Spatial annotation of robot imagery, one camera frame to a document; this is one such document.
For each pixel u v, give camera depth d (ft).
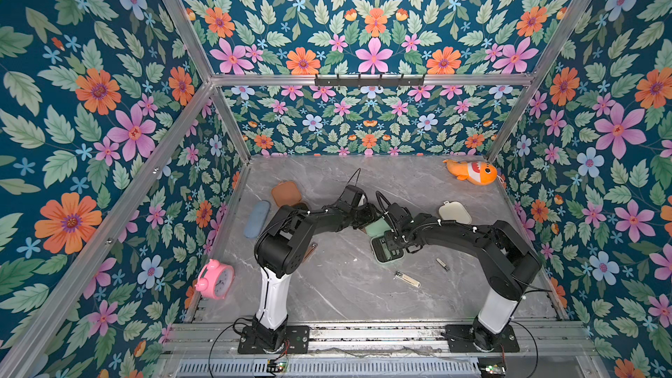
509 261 1.56
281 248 1.72
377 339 2.46
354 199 2.63
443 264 2.89
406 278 2.76
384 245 2.81
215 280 2.48
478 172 3.41
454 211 3.31
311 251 2.98
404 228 2.28
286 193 3.50
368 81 3.05
